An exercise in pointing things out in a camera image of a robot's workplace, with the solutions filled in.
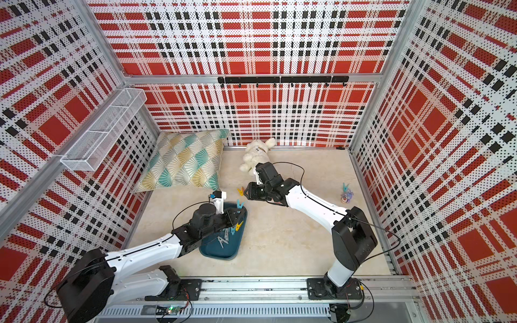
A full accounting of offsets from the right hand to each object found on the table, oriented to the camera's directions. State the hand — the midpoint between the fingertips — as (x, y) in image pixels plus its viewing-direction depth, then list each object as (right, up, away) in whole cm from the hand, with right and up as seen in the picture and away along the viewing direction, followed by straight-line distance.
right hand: (250, 192), depth 82 cm
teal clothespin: (-4, -6, -2) cm, 7 cm away
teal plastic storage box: (-11, -22, +2) cm, 25 cm away
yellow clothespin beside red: (-7, -2, +19) cm, 20 cm away
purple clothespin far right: (+47, -3, +13) cm, 49 cm away
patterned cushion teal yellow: (-31, +14, +11) cm, 36 cm away
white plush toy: (+1, +17, +22) cm, 28 cm away
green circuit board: (-28, -40, -13) cm, 50 cm away
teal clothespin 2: (+47, 0, +19) cm, 51 cm away
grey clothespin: (-13, -21, +2) cm, 25 cm away
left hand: (-2, -8, 0) cm, 8 cm away
